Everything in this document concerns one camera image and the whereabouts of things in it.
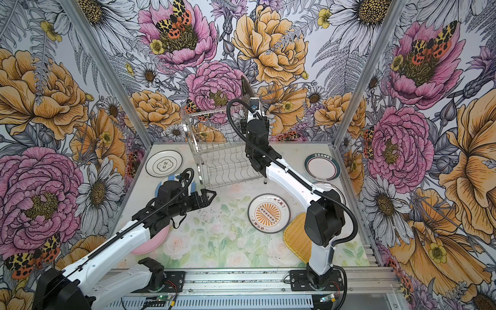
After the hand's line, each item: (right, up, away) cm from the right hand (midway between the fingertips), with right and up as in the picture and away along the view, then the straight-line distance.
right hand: (253, 112), depth 77 cm
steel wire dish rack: (-18, -17, +32) cm, 40 cm away
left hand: (-19, -36, +4) cm, 40 cm away
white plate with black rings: (-52, -20, +35) cm, 66 cm away
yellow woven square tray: (+19, -52, +8) cm, 56 cm away
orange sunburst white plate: (+7, -43, +15) cm, 46 cm away
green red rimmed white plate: (+40, -23, +38) cm, 59 cm away
